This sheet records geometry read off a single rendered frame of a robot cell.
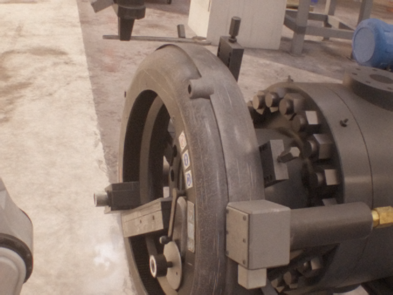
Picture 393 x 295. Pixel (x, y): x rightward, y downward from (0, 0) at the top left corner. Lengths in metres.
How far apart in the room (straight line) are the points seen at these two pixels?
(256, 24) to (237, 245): 4.34
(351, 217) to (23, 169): 1.94
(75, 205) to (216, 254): 1.46
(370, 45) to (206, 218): 0.90
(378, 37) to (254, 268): 0.96
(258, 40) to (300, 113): 3.95
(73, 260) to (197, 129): 1.17
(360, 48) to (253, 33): 3.52
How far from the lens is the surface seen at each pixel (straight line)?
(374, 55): 1.73
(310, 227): 1.03
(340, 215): 1.07
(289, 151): 1.01
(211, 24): 5.12
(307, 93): 1.40
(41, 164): 2.78
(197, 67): 1.17
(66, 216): 2.39
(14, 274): 1.14
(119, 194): 1.48
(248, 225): 0.96
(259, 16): 5.23
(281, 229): 0.98
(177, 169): 1.55
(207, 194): 1.05
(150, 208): 1.31
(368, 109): 1.44
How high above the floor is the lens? 1.32
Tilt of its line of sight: 26 degrees down
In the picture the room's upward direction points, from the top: 8 degrees clockwise
